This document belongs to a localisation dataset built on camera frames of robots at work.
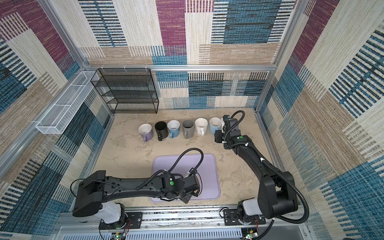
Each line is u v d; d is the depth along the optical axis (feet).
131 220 2.39
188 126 3.19
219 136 2.55
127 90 3.64
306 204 1.21
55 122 2.30
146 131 3.43
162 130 3.27
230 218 2.40
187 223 2.40
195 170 2.26
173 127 3.32
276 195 1.37
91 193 1.37
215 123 3.42
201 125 3.28
